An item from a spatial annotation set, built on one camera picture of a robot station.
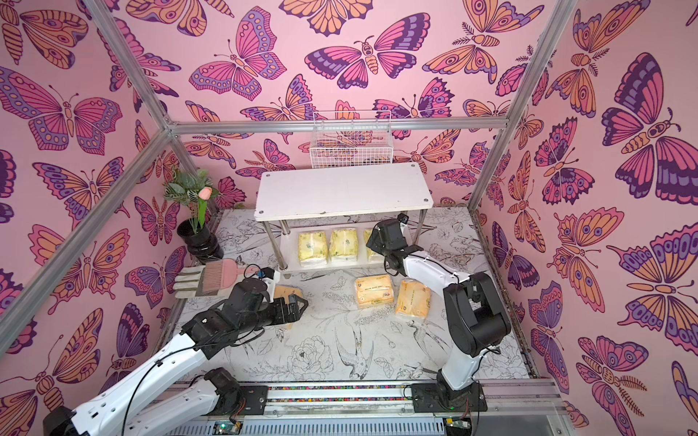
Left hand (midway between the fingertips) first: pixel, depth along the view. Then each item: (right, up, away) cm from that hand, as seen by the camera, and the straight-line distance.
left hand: (299, 303), depth 76 cm
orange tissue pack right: (+35, -2, +11) cm, 36 cm away
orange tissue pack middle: (+22, 0, +16) cm, 27 cm away
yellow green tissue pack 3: (+20, +13, +17) cm, 30 cm away
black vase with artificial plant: (-36, +34, +10) cm, 51 cm away
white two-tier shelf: (+10, +26, -3) cm, 28 cm away
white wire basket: (+9, +52, +27) cm, 59 cm away
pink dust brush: (-37, +3, +22) cm, 43 cm away
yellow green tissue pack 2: (+12, +16, +21) cm, 29 cm away
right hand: (+22, +17, +18) cm, 33 cm away
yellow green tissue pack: (0, +16, +19) cm, 25 cm away
